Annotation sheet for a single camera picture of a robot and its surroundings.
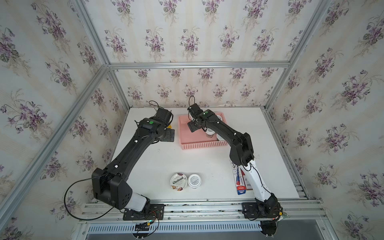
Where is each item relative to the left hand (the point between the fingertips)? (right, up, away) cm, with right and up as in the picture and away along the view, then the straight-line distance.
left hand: (165, 136), depth 81 cm
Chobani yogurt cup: (+8, -24, -2) cm, 25 cm away
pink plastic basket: (+19, -4, +20) cm, 28 cm away
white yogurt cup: (+26, +1, +13) cm, 29 cm away
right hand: (+18, +6, +18) cm, 26 cm away
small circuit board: (-9, -43, -9) cm, 45 cm away
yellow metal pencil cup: (-1, +4, +27) cm, 28 cm away
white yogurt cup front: (+16, -23, -4) cm, 28 cm away
